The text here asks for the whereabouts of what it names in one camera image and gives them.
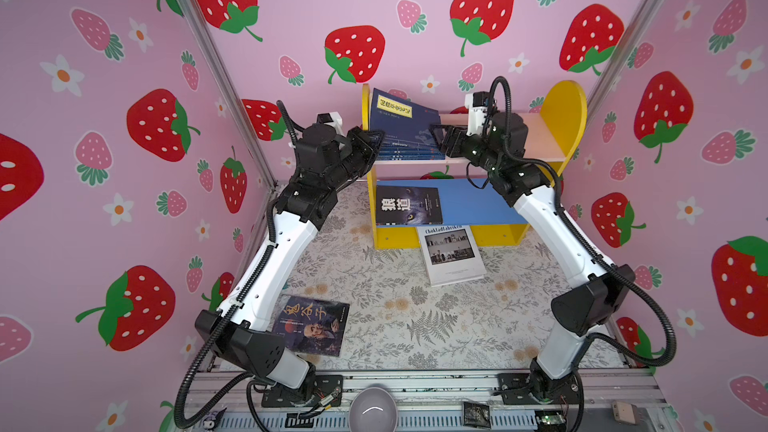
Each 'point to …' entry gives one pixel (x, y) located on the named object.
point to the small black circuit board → (476, 415)
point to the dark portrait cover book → (311, 326)
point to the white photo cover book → (451, 254)
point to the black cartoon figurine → (212, 420)
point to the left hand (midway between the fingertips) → (388, 128)
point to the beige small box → (625, 412)
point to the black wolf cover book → (403, 206)
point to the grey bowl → (373, 410)
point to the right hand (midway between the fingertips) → (435, 126)
